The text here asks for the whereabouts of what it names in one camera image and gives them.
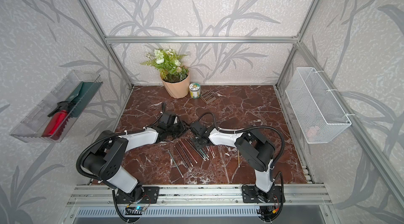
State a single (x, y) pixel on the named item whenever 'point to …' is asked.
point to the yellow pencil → (239, 158)
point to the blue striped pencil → (179, 144)
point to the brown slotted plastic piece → (208, 97)
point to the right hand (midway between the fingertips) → (198, 140)
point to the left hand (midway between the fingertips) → (190, 127)
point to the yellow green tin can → (194, 90)
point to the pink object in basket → (312, 131)
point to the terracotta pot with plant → (175, 77)
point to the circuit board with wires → (134, 210)
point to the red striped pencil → (196, 162)
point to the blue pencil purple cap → (204, 154)
